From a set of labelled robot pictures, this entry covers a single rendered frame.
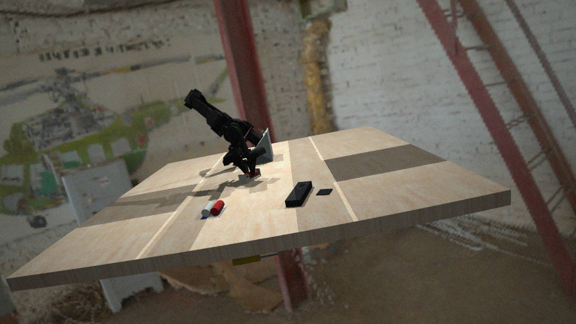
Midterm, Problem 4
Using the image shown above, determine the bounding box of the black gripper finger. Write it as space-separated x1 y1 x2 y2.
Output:
244 157 258 177
233 159 249 174

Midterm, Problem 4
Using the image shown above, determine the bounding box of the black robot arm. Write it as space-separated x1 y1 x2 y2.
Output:
184 88 263 165

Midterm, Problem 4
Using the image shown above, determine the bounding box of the yellow screwdriver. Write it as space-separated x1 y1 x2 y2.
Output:
232 253 278 266

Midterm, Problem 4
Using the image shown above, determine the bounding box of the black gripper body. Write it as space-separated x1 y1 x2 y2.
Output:
223 137 266 166

